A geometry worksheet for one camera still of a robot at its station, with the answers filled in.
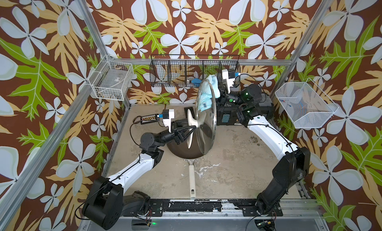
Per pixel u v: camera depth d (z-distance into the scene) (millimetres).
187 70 975
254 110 597
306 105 832
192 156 826
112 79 864
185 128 583
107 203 405
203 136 577
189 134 598
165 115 565
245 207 748
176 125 613
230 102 603
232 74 547
